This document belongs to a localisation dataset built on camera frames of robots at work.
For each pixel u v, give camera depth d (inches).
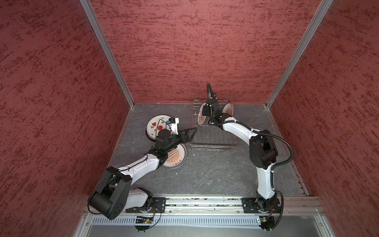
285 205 30.2
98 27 30.6
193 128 29.6
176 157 35.3
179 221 30.5
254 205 28.9
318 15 28.9
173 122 29.1
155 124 41.0
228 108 41.1
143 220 28.4
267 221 28.0
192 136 29.2
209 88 30.8
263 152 21.0
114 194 16.4
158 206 29.2
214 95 32.0
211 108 28.6
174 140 27.4
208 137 39.5
